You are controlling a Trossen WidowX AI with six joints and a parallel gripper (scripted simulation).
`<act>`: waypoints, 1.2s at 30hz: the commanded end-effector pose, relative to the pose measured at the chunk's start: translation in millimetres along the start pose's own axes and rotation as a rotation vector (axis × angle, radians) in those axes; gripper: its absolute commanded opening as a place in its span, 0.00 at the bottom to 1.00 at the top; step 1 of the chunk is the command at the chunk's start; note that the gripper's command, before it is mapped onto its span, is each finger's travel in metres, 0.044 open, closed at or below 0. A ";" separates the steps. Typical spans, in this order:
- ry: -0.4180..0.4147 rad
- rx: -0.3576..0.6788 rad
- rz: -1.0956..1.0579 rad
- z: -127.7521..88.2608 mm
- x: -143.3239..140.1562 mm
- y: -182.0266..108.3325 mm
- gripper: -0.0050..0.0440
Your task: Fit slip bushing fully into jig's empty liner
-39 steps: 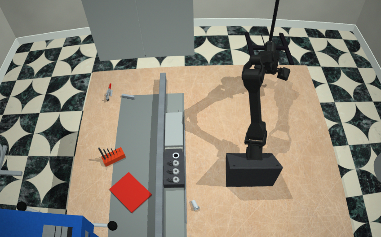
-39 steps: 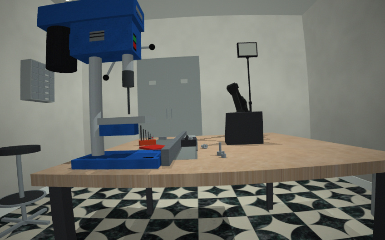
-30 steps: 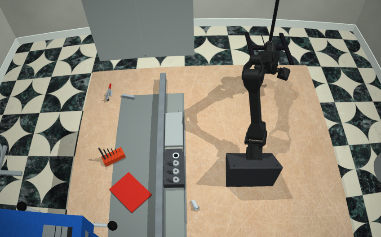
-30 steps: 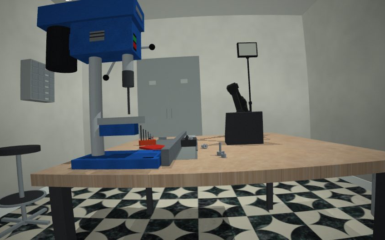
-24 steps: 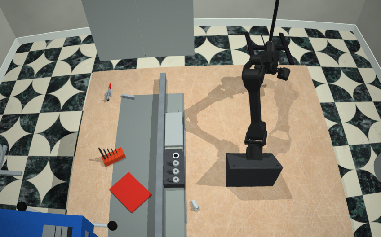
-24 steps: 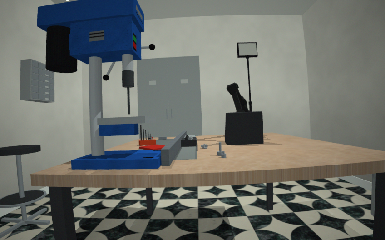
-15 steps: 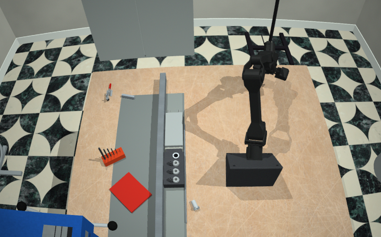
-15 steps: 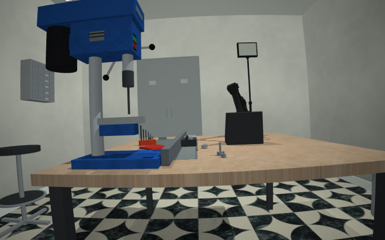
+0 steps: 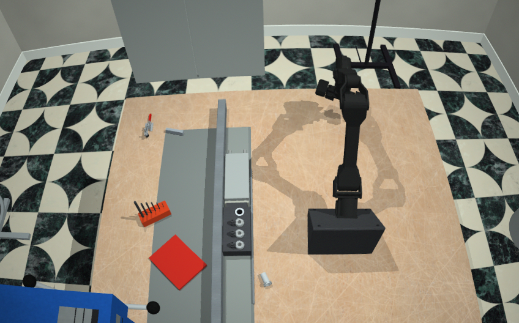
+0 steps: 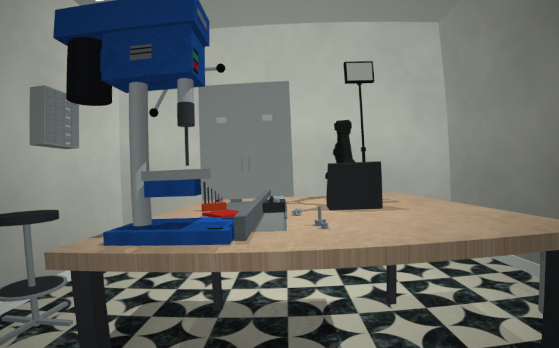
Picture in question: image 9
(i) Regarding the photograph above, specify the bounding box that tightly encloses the blue drill press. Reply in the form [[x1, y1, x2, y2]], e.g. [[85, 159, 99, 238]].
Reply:
[[0, 275, 160, 323]]

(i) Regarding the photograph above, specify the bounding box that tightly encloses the grey toggle clamp with red handle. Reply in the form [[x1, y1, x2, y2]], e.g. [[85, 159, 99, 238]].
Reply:
[[144, 114, 154, 137]]

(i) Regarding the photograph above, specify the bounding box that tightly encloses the red flat square plate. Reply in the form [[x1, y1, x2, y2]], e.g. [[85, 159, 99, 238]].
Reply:
[[149, 235, 207, 290]]

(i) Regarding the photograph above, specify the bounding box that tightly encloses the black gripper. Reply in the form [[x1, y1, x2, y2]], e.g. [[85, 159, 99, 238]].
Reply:
[[315, 79, 340, 101]]

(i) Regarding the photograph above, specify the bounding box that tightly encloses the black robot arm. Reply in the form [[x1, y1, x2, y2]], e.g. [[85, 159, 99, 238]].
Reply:
[[333, 55, 369, 218]]

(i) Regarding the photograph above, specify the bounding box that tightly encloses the red drill bit holder with black bits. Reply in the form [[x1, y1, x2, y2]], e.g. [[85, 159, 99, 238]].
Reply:
[[134, 201, 171, 227]]

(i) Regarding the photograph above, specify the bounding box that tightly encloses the grey flanged bushing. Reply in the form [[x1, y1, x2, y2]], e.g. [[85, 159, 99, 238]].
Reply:
[[260, 272, 272, 287]]

